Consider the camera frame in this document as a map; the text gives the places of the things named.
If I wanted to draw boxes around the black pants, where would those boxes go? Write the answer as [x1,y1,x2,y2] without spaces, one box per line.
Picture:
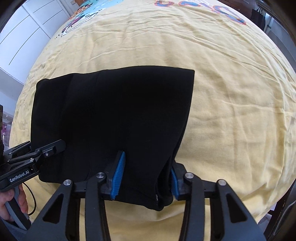
[31,66,195,211]

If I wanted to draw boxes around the person's left hand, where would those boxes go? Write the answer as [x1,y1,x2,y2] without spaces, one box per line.
[0,184,29,222]

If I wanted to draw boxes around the yellow dinosaur bed cover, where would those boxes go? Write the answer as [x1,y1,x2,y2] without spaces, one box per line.
[9,0,296,241]

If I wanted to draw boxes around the white wardrobe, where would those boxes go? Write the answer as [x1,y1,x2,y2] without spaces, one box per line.
[1,0,70,84]

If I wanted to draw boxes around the black bag on floor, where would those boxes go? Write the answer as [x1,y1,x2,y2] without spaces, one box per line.
[250,7,266,31]

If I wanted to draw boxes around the black cable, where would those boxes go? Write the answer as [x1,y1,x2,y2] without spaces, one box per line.
[21,181,37,217]

